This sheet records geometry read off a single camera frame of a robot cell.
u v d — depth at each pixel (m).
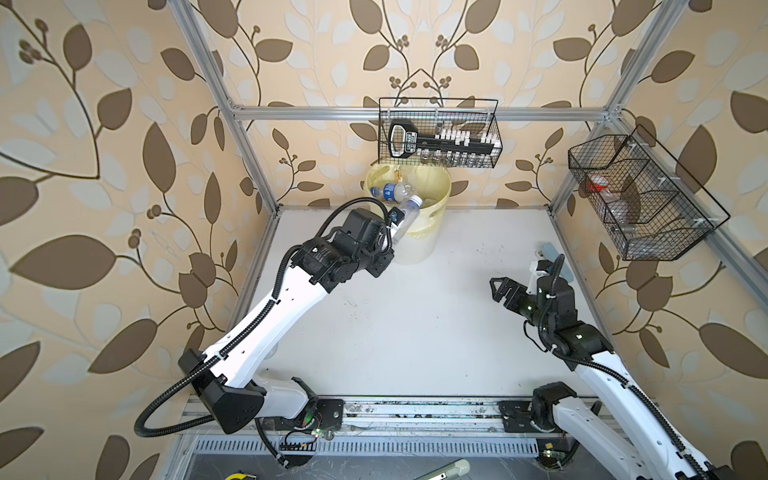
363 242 0.51
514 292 0.68
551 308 0.58
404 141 0.84
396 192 0.87
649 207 0.73
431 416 0.75
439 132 0.81
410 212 0.74
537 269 0.70
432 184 0.99
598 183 0.81
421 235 0.88
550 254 1.00
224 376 0.38
